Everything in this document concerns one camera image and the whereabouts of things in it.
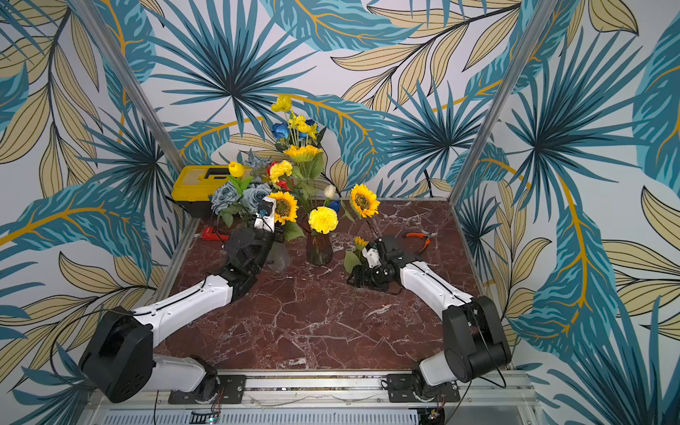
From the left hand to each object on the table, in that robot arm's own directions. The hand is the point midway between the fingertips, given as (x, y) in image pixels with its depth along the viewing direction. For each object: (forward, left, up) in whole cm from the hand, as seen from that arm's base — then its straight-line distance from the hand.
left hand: (277, 208), depth 78 cm
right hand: (-12, -25, -21) cm, 35 cm away
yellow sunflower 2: (-5, -4, +6) cm, 8 cm away
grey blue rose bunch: (-3, +12, +6) cm, 14 cm away
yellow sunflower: (-1, -23, -26) cm, 35 cm away
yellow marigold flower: (-8, -14, +5) cm, 17 cm away
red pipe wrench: (+11, +34, -28) cm, 46 cm away
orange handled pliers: (+12, -51, -27) cm, 59 cm away
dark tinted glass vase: (+1, -11, -22) cm, 24 cm away
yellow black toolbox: (+24, +39, -15) cm, 49 cm away
